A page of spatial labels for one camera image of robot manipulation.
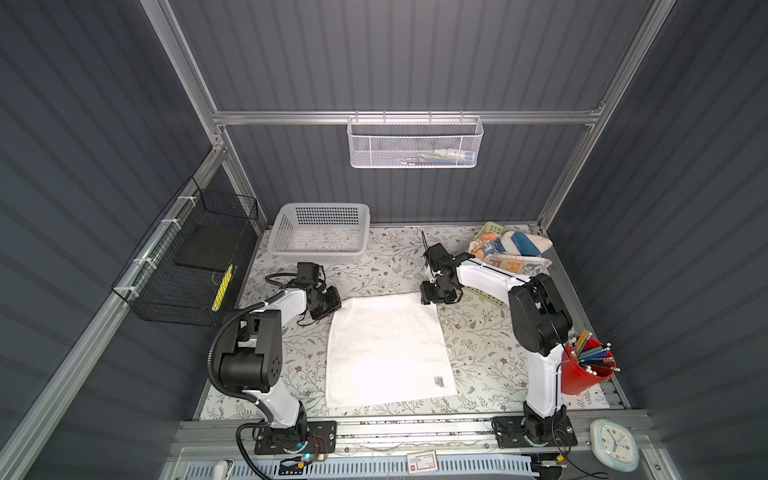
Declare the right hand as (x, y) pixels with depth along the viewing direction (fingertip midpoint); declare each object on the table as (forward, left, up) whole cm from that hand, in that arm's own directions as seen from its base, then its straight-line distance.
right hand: (431, 301), depth 97 cm
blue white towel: (+18, -33, +7) cm, 38 cm away
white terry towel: (-15, +15, -1) cm, 21 cm away
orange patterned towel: (+17, -21, +6) cm, 28 cm away
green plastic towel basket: (+28, -22, +4) cm, 36 cm away
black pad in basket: (0, +59, +29) cm, 66 cm away
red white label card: (-44, +6, 0) cm, 44 cm away
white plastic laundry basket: (+33, +42, -1) cm, 53 cm away
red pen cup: (-24, -35, +10) cm, 44 cm away
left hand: (-2, +30, +2) cm, 30 cm away
